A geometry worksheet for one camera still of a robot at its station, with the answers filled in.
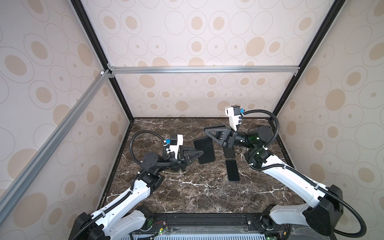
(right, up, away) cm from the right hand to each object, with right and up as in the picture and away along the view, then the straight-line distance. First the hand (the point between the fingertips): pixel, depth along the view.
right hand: (206, 136), depth 52 cm
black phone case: (+18, -12, +44) cm, 49 cm away
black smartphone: (+19, -22, +40) cm, 49 cm away
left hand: (0, -8, +5) cm, 9 cm away
